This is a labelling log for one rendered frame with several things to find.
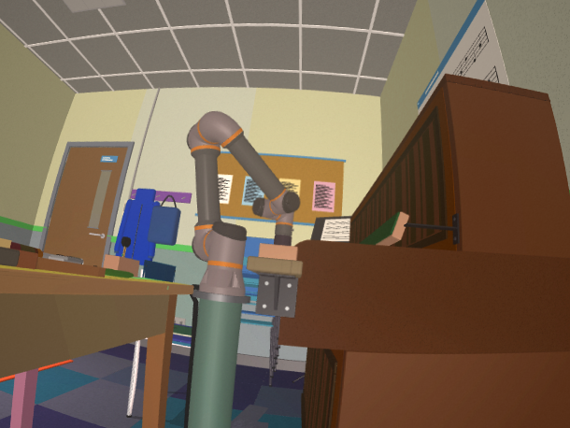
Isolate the white sheet music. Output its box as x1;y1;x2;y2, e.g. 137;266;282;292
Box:
311;216;353;243

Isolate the green book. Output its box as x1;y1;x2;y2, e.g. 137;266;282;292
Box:
359;211;410;248

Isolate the brown wooden table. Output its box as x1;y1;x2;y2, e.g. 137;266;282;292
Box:
0;262;195;428

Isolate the dark brown wooden tray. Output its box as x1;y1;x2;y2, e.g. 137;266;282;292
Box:
0;247;107;278

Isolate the tan wooden ledge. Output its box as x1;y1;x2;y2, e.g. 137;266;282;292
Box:
247;256;304;278

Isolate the light wooden block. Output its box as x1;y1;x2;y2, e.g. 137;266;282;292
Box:
258;242;299;262

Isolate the white music staff poster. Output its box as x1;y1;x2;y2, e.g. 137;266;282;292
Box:
417;0;510;111

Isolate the purple wall rail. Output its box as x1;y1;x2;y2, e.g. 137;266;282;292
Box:
130;189;192;203

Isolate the blue shoulder bag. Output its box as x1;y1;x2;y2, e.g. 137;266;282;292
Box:
148;194;182;246

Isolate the black metal stay rod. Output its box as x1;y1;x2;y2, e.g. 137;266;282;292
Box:
404;214;460;244

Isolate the dark blue box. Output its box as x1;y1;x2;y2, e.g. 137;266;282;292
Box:
143;260;178;283

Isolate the pink post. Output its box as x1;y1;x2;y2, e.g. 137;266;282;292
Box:
9;368;40;428

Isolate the brown wooden door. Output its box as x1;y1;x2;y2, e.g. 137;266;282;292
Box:
39;141;135;268

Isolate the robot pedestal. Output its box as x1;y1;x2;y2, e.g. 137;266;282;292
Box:
186;291;251;428

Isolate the cork notice board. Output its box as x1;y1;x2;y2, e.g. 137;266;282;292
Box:
193;150;347;224

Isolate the blue backpack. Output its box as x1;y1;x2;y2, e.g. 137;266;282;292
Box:
117;188;162;264

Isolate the brown upright piano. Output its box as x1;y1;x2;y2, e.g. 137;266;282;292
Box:
278;73;570;428

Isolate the light wooden key cup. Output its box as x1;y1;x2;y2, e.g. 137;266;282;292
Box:
103;254;140;275

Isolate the white table leg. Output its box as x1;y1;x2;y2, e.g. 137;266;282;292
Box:
126;337;142;419

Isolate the grey metal bracket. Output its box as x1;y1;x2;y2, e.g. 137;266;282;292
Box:
255;273;299;319

